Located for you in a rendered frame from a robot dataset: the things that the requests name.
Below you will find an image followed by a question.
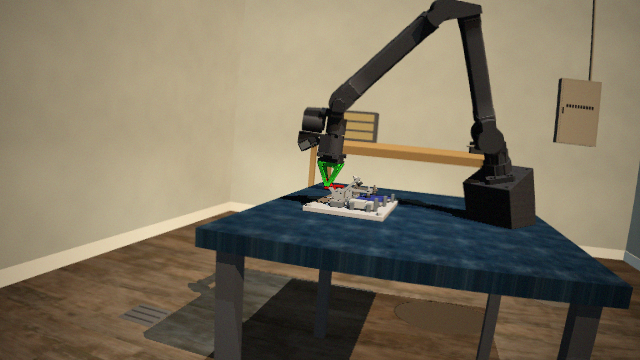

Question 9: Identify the white fixture plate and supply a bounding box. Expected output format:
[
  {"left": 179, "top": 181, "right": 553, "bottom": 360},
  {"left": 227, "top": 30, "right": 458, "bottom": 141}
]
[{"left": 302, "top": 194, "right": 399, "bottom": 222}]

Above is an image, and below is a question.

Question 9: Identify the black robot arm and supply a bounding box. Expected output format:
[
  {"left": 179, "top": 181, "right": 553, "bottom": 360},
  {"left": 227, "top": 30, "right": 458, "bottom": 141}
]
[{"left": 298, "top": 0, "right": 516, "bottom": 185}]

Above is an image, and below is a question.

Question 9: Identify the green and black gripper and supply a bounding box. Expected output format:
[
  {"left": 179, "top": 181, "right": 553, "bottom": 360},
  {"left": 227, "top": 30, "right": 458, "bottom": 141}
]
[{"left": 317, "top": 133, "right": 347, "bottom": 187}]

